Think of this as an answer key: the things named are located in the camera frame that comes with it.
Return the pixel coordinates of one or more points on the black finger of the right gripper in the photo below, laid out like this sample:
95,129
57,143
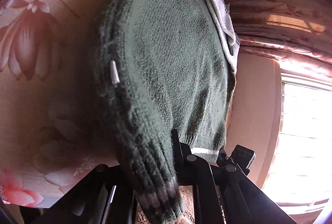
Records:
241,156

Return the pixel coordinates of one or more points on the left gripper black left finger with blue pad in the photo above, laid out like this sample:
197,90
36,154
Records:
103,196

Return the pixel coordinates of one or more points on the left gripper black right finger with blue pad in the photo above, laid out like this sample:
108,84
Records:
223,195

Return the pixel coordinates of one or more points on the green and white knit sweater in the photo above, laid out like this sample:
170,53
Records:
164,65

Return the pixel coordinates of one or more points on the pink floral bed sheet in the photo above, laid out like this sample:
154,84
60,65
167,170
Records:
49,140

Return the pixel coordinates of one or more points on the floral pink curtain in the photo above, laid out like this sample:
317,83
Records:
296,33

